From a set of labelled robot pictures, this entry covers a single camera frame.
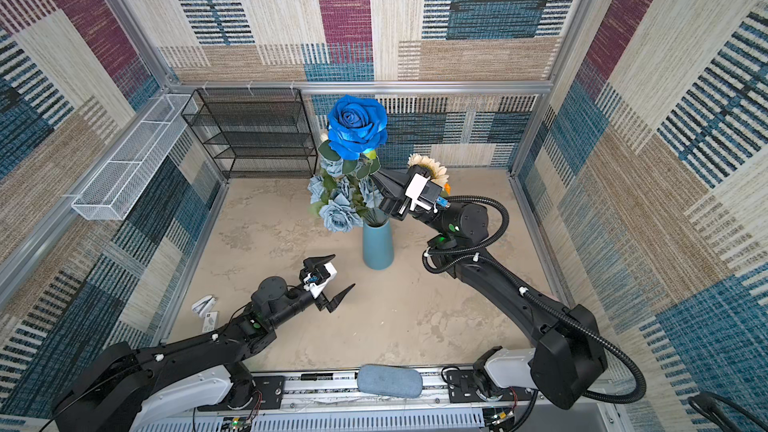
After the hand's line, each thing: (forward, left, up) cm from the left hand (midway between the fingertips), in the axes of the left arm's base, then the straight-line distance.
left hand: (341, 265), depth 78 cm
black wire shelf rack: (+53, +36, +1) cm, 64 cm away
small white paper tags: (-5, +39, -15) cm, 42 cm away
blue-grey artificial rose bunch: (+7, -2, +19) cm, 20 cm away
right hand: (+1, -8, +34) cm, 35 cm away
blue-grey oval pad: (-24, -12, -13) cm, 30 cm away
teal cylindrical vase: (+9, -9, -9) cm, 16 cm away
